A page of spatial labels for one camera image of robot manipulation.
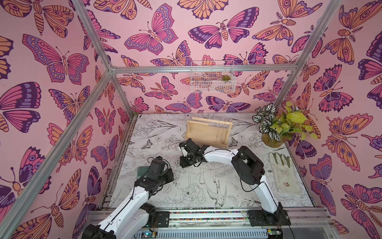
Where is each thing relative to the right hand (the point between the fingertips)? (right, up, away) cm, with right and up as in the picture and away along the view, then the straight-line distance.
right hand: (180, 162), depth 93 cm
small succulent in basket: (+29, +53, 0) cm, 60 cm away
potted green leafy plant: (+54, +21, -11) cm, 59 cm away
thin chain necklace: (+6, -9, -5) cm, 13 cm away
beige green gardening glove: (+63, -8, -7) cm, 64 cm away
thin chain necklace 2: (+13, -10, -7) cm, 18 cm away
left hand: (-3, -4, -7) cm, 9 cm away
